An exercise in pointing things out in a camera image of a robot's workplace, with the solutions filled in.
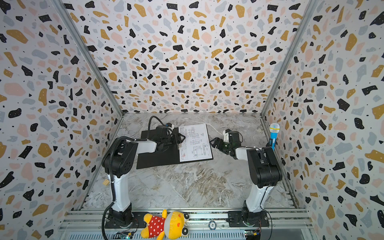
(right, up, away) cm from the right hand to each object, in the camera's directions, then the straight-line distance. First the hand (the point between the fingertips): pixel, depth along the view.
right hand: (212, 141), depth 97 cm
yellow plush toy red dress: (-20, -35, -31) cm, 51 cm away
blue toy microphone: (+32, +8, -18) cm, 37 cm away
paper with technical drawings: (-11, -4, +6) cm, 13 cm away
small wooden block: (-61, -22, -12) cm, 66 cm away
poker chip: (-1, -39, -24) cm, 46 cm away
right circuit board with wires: (+18, -43, -26) cm, 53 cm away
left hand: (-21, +3, +4) cm, 21 cm away
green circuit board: (-43, -42, -27) cm, 66 cm away
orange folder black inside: (-29, -10, 0) cm, 30 cm away
